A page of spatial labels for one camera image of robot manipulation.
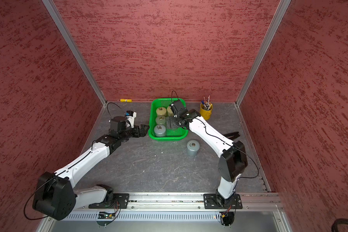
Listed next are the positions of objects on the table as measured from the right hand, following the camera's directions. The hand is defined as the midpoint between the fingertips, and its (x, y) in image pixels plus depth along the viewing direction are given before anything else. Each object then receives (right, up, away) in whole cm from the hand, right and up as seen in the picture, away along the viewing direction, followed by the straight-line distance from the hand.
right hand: (175, 124), depth 84 cm
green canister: (-10, +2, +13) cm, 17 cm away
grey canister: (-10, -5, +8) cm, 14 cm away
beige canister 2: (-5, +8, +19) cm, 21 cm away
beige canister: (-11, +8, +19) cm, 23 cm away
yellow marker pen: (-44, +18, +37) cm, 60 cm away
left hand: (-19, -3, 0) cm, 20 cm away
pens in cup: (+21, +13, +12) cm, 27 cm away
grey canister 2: (+11, -14, +1) cm, 18 cm away
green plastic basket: (-2, -8, +16) cm, 18 cm away
